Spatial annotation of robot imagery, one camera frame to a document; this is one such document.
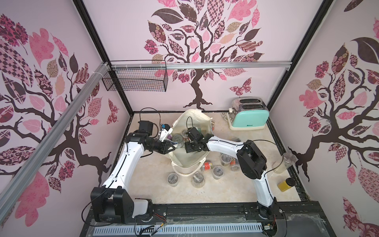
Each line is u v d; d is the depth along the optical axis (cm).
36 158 48
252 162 53
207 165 86
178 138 94
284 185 76
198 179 80
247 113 99
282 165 85
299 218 72
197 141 74
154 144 66
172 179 80
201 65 95
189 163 81
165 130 70
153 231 68
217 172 82
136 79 122
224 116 115
